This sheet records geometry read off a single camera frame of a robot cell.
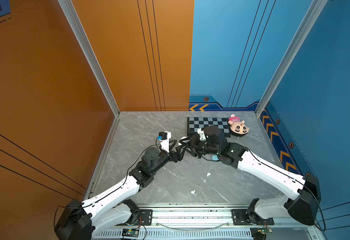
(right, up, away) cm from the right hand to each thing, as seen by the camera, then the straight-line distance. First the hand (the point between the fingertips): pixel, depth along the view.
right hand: (178, 144), depth 69 cm
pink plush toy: (+39, +7, +31) cm, 51 cm away
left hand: (+2, 0, +4) cm, 4 cm away
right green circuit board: (+41, -41, +1) cm, 58 cm away
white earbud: (+18, -20, +18) cm, 32 cm away
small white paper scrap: (+16, -23, +18) cm, 33 cm away
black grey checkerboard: (+11, +10, +40) cm, 43 cm away
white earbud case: (+1, 0, +1) cm, 1 cm away
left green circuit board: (-23, -43, +3) cm, 49 cm away
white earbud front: (+8, -28, +12) cm, 31 cm away
